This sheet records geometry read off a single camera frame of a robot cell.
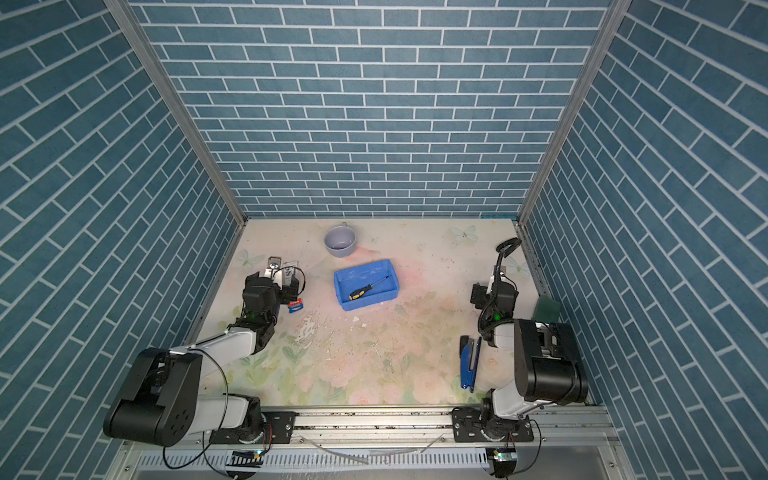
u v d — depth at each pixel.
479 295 0.87
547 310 0.96
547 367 0.45
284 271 0.77
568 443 0.75
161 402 0.43
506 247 1.12
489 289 0.85
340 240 1.11
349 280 1.00
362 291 0.97
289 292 0.93
